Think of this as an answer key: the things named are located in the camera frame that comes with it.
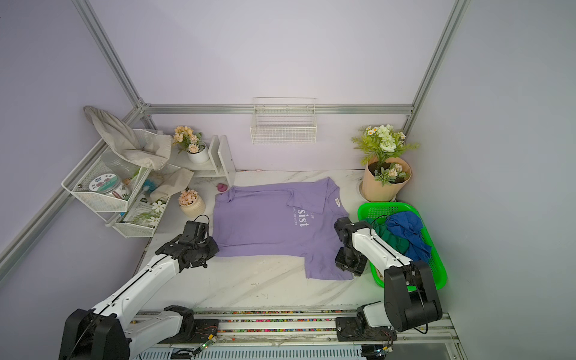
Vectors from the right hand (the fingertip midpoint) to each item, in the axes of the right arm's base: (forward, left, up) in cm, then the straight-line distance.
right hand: (348, 274), depth 83 cm
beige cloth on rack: (+34, +70, +16) cm, 79 cm away
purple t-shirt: (+27, +20, -3) cm, 34 cm away
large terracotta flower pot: (+33, -17, +17) cm, 41 cm away
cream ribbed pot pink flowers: (+30, +66, +6) cm, 73 cm away
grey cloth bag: (+38, +75, +31) cm, 90 cm away
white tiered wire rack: (+23, +72, +30) cm, 81 cm away
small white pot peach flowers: (+50, +66, +26) cm, 87 cm away
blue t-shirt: (+15, -25, +9) cm, 30 cm away
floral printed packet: (+21, +80, +14) cm, 84 cm away
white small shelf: (+46, +53, +17) cm, 72 cm away
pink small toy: (+45, +57, 0) cm, 73 cm away
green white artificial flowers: (+43, -16, +28) cm, 54 cm away
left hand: (+10, +51, +4) cm, 52 cm away
